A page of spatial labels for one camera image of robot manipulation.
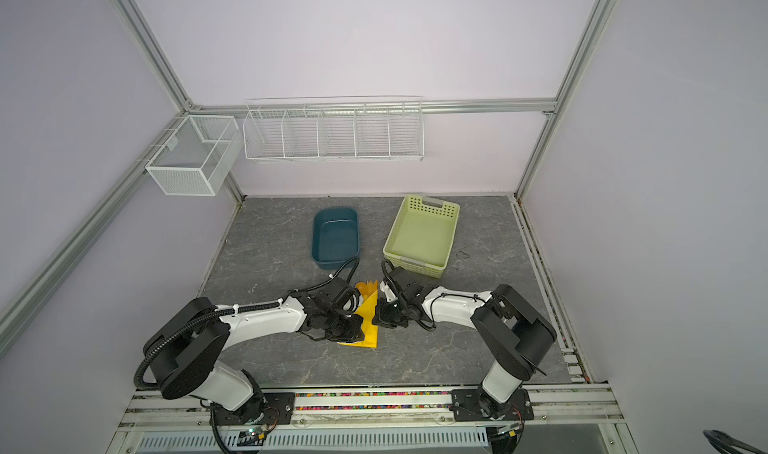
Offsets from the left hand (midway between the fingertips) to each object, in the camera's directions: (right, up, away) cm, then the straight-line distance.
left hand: (362, 341), depth 83 cm
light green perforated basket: (+19, +29, +26) cm, 43 cm away
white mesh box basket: (-57, +56, +15) cm, 81 cm away
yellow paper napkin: (+1, +8, +3) cm, 9 cm away
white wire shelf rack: (-11, +65, +15) cm, 67 cm away
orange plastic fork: (+1, +13, +10) cm, 16 cm away
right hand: (+2, +4, +2) cm, 5 cm away
